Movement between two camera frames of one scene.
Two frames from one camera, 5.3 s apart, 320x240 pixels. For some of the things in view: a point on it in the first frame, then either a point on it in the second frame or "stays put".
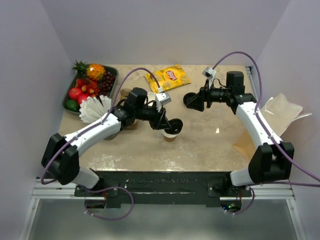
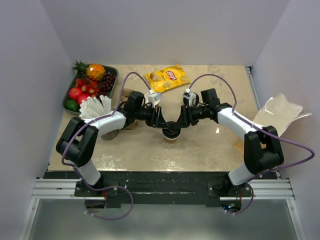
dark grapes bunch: (105, 84) stays put
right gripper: (198, 102) → (186, 118)
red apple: (75, 93) stays put
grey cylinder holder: (111, 137) stays put
